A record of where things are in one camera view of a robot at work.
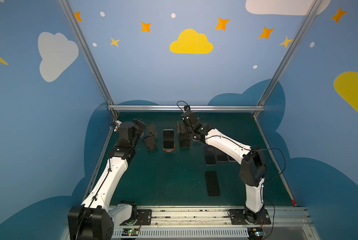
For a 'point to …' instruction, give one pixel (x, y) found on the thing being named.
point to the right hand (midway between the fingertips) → (185, 120)
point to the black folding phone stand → (149, 141)
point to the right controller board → (255, 232)
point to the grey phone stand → (151, 130)
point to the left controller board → (129, 232)
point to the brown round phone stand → (168, 150)
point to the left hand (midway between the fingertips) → (141, 124)
